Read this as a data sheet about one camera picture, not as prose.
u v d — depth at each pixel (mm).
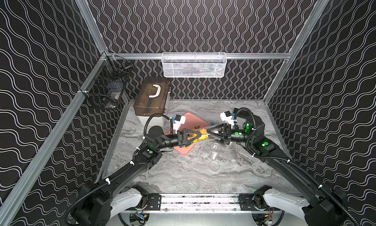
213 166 876
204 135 638
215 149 913
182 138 599
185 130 596
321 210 375
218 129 618
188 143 578
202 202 764
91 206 395
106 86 922
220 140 662
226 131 596
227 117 660
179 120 653
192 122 1071
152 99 1020
